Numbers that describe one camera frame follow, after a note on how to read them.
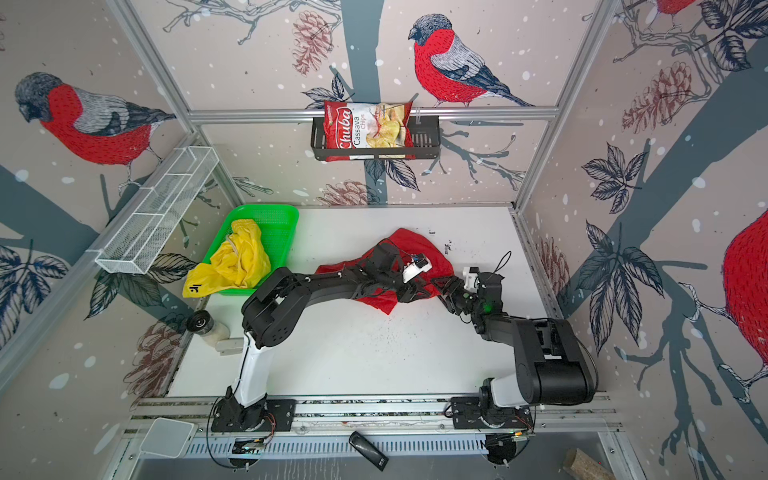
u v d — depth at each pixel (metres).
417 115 0.90
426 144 0.93
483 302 0.72
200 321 0.78
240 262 0.92
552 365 0.44
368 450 0.66
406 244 1.01
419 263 0.80
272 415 0.73
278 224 1.13
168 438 0.70
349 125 0.88
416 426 0.73
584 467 0.63
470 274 0.87
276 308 0.53
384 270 0.78
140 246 0.71
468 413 0.73
